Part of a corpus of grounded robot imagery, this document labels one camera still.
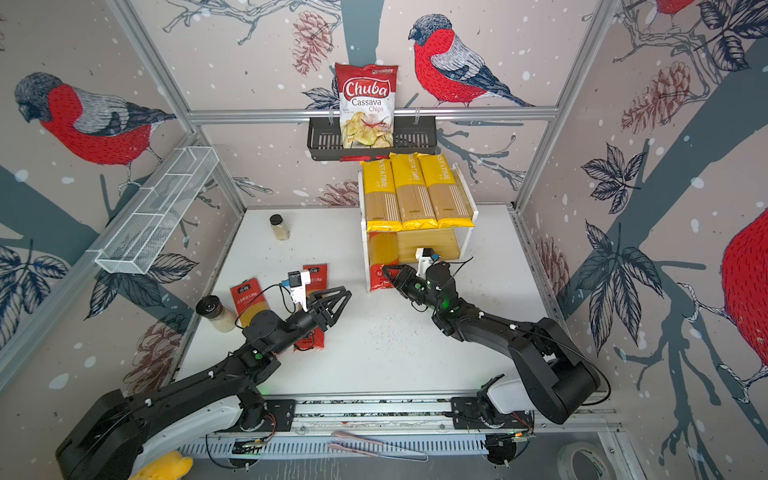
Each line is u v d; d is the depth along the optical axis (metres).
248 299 0.92
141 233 0.73
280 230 1.08
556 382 0.42
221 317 0.84
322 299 0.71
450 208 0.73
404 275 0.74
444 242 0.90
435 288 0.65
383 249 0.86
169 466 0.62
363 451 0.69
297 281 0.65
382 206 0.73
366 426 0.73
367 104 0.85
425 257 0.79
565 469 0.65
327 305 0.66
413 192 0.76
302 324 0.65
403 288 0.73
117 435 0.41
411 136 0.95
